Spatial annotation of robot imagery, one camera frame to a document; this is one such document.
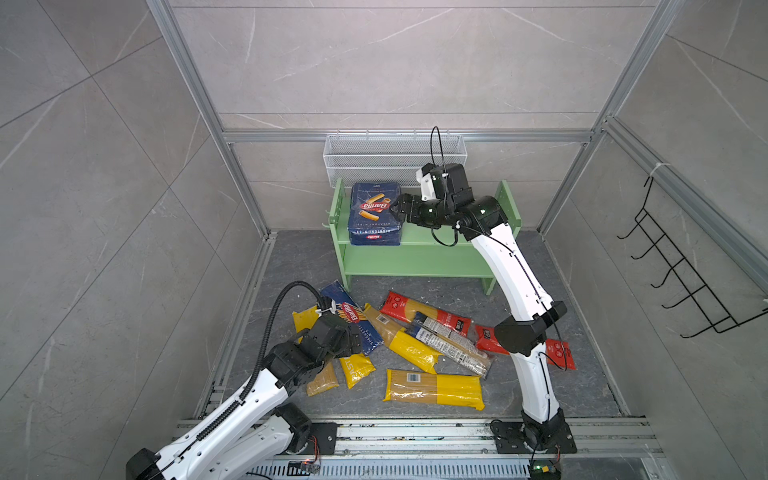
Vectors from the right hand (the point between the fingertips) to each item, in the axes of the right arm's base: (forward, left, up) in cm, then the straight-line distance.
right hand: (399, 209), depth 76 cm
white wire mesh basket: (+33, +3, -5) cm, 33 cm away
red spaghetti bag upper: (-11, -2, -34) cm, 35 cm away
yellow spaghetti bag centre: (-22, 0, -33) cm, 40 cm away
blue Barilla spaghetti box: (-11, +17, -29) cm, 35 cm away
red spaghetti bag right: (-26, -46, -34) cm, 63 cm away
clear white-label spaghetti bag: (-23, -15, -32) cm, 43 cm away
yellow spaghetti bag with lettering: (-30, +13, -32) cm, 46 cm away
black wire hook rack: (-26, -64, -5) cm, 69 cm away
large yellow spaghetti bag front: (-34, -3, -34) cm, 48 cm away
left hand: (-23, +15, -21) cm, 34 cm away
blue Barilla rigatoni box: (-2, +7, -2) cm, 8 cm away
